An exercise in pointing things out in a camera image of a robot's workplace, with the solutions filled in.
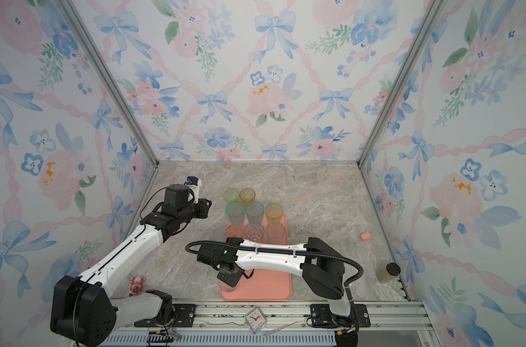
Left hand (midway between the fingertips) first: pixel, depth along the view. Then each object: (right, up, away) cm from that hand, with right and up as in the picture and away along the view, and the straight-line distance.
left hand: (209, 200), depth 83 cm
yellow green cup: (+25, -6, +9) cm, 28 cm away
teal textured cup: (+8, -6, +12) cm, 16 cm away
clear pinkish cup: (+26, -15, +9) cm, 31 cm away
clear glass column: (+17, -14, +7) cm, 23 cm away
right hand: (+10, -25, -5) cm, 28 cm away
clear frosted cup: (+11, -24, -16) cm, 31 cm away
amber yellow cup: (+13, +1, +20) cm, 24 cm away
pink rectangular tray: (+21, -31, -5) cm, 38 cm away
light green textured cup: (+5, +1, +21) cm, 22 cm away
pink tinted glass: (+9, -14, +8) cm, 18 cm away
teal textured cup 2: (+17, -6, +14) cm, 23 cm away
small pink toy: (+64, -16, +8) cm, 67 cm away
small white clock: (+19, -39, -12) cm, 45 cm away
